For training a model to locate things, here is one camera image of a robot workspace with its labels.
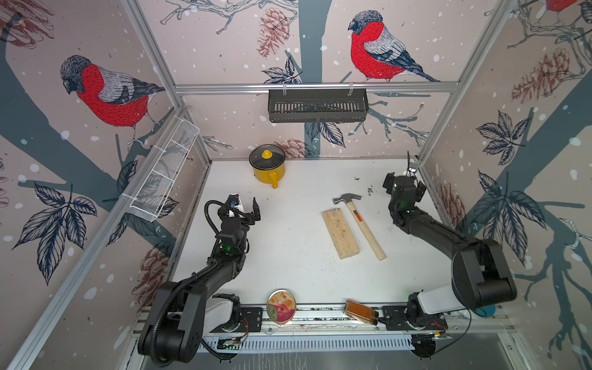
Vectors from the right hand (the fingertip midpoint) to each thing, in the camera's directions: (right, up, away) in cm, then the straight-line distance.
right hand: (405, 173), depth 88 cm
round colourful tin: (-48, -43, -15) cm, 66 cm away
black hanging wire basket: (-34, +32, +16) cm, 49 cm away
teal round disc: (+16, -42, -20) cm, 49 cm away
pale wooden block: (-26, -24, +2) cm, 35 cm away
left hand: (-62, -8, -5) cm, 63 cm away
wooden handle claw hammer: (-19, -11, +15) cm, 27 cm away
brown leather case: (-22, -45, -17) cm, 52 cm away
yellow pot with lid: (-57, +5, +21) cm, 61 cm away
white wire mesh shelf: (-97, +1, +1) cm, 97 cm away
